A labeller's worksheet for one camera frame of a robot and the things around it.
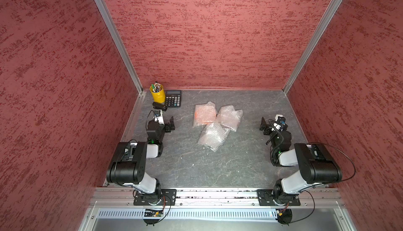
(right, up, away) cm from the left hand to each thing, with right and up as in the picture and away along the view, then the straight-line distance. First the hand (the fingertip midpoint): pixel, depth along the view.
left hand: (165, 119), depth 94 cm
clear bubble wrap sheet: (+29, -10, -1) cm, 31 cm away
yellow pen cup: (-8, +14, +14) cm, 21 cm away
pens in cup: (-8, +21, +6) cm, 23 cm away
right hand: (+63, 0, -3) cm, 63 cm away
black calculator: (+1, +13, +19) cm, 24 cm away
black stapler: (-8, +8, +16) cm, 19 cm away
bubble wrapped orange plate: (+24, +3, +10) cm, 26 cm away
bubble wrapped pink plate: (+40, +2, +10) cm, 41 cm away
